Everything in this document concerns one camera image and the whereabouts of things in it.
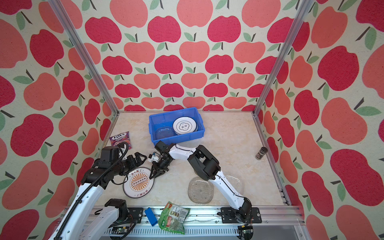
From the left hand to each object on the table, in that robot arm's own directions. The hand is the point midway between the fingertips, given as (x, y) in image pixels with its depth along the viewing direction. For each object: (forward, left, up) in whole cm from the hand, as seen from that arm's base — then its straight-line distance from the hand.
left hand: (143, 161), depth 77 cm
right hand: (-3, -3, -15) cm, 16 cm away
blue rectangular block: (-23, -4, -16) cm, 28 cm away
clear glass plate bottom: (-11, -30, -16) cm, 36 cm away
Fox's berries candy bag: (+24, +22, -12) cm, 35 cm away
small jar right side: (+8, -68, -10) cm, 69 cm away
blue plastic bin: (+41, -7, -12) cm, 43 cm away
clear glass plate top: (+31, -6, -15) cm, 34 cm away
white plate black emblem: (+35, -20, -12) cm, 42 cm away
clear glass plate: (-6, -51, -16) cm, 53 cm away
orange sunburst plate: (-6, +5, -15) cm, 18 cm away
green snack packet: (-23, -16, -14) cm, 32 cm away
